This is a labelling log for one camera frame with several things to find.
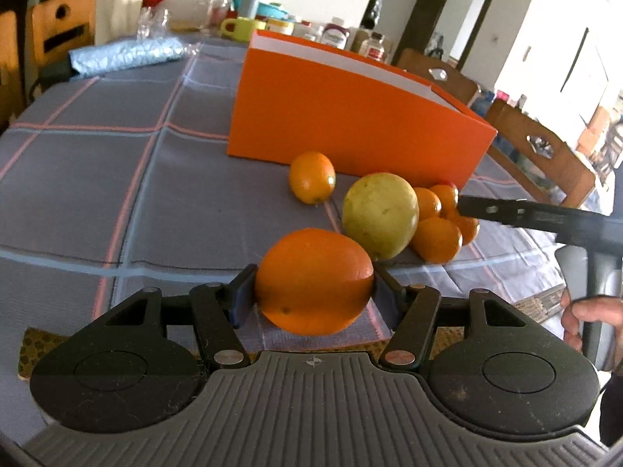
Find yellow-green mug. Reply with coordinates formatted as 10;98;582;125
220;17;268;40

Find white paper bag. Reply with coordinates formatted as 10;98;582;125
95;0;147;46

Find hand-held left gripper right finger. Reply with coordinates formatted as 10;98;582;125
375;265;551;370

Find dark wooden door frame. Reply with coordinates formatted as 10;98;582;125
404;0;507;75

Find white supplement bottle red cap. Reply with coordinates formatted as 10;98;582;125
321;17;352;50

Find wooden chair with round hole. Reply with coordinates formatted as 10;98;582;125
26;0;98;83

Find dark carved wooden strip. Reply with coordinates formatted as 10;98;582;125
513;286;568;324

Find blue foil package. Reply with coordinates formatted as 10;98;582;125
68;36;190;79

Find clear glass jars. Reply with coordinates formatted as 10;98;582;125
137;7;172;40

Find glass jar with red contents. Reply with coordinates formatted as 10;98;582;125
207;0;232;25

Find oblate orange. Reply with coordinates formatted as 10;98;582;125
254;228;375;335

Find person's right hand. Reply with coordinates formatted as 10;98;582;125
560;289;623;351

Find orange cardboard box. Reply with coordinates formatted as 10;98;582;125
226;29;497;190

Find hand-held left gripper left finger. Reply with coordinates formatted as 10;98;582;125
73;263;259;370

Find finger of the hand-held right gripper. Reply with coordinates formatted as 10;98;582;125
458;195;560;235

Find cluster of round oranges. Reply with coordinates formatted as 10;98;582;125
289;152;480;264

